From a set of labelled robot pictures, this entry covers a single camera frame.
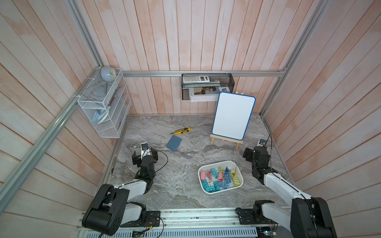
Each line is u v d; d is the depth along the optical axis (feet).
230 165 2.88
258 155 2.22
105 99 2.51
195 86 2.90
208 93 3.04
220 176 2.76
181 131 3.53
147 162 2.21
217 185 2.67
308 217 1.34
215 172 2.79
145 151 2.39
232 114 2.82
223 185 2.70
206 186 2.69
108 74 2.62
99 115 2.66
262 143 2.49
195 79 2.97
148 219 2.40
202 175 2.79
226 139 3.16
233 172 2.80
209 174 2.74
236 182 2.68
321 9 2.26
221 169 2.87
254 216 2.25
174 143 3.37
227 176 2.76
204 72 3.15
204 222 2.40
